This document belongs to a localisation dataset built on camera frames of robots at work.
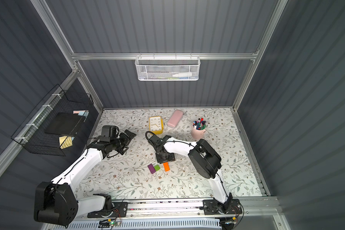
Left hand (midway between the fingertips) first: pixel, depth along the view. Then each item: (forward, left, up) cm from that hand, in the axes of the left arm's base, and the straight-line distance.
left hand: (135, 139), depth 84 cm
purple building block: (-12, -9, -14) cm, 21 cm away
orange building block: (-10, -18, -15) cm, 26 cm away
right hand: (-8, -16, -15) cm, 23 cm away
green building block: (-11, -13, -15) cm, 23 cm away
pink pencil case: (+27, -24, -12) cm, 38 cm away
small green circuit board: (-39, +6, -14) cm, 42 cm away
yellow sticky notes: (-13, +23, +19) cm, 33 cm away
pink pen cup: (+10, -39, -4) cm, 41 cm away
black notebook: (+3, +36, +12) cm, 38 cm away
